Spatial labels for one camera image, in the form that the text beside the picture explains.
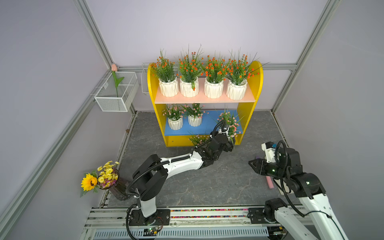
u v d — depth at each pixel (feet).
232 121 2.38
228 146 2.05
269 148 2.07
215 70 1.95
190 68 1.97
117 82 2.97
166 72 2.11
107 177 2.07
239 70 1.96
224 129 2.24
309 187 1.50
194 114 2.70
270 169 1.95
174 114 2.65
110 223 2.42
